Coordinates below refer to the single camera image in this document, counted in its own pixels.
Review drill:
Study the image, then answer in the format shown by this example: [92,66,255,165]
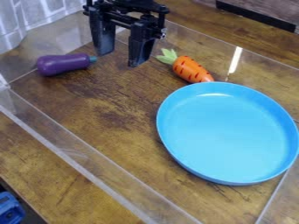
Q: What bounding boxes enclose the purple toy eggplant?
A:
[36,53,97,76]

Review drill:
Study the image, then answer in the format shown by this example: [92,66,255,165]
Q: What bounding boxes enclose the clear acrylic enclosure wall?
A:
[0,3,299,224]

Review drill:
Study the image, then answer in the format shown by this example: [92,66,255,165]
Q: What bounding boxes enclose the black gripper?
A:
[82,0,169,67]

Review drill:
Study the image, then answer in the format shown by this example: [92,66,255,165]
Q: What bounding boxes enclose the orange toy carrot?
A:
[156,48,213,83]

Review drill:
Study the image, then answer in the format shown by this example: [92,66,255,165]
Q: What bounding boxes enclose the white checkered curtain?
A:
[0,0,84,54]

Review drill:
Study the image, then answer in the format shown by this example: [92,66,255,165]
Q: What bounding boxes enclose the blue object at corner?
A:
[0,192,25,224]

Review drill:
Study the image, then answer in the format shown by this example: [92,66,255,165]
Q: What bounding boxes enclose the blue round tray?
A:
[156,82,299,186]

